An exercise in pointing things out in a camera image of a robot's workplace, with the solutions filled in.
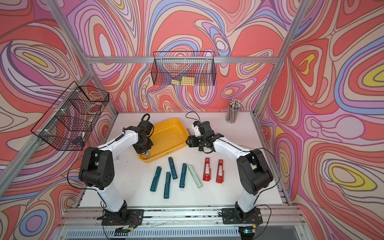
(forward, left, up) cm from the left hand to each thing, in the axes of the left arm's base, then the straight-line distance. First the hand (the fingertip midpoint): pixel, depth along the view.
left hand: (149, 148), depth 93 cm
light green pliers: (-17, -29, -3) cm, 34 cm away
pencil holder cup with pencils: (+27, -57, +13) cm, 64 cm away
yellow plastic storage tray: (+14, -10, -6) cm, 18 cm away
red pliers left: (-13, -37, -5) cm, 39 cm away
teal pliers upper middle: (-12, -16, -3) cm, 20 cm away
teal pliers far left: (-18, -7, -3) cm, 19 cm away
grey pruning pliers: (-9, -3, +10) cm, 13 cm away
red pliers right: (-15, -44, -5) cm, 47 cm away
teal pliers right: (-21, -22, -3) cm, 30 cm away
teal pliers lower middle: (-22, -13, -2) cm, 26 cm away
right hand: (0, -26, +4) cm, 27 cm away
